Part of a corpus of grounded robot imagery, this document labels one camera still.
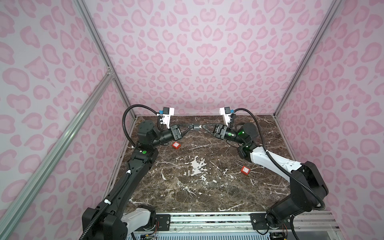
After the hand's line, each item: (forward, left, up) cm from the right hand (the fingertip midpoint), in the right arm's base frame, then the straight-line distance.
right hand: (204, 128), depth 65 cm
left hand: (-1, +5, +3) cm, 6 cm away
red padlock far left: (+13, +19, -34) cm, 41 cm away
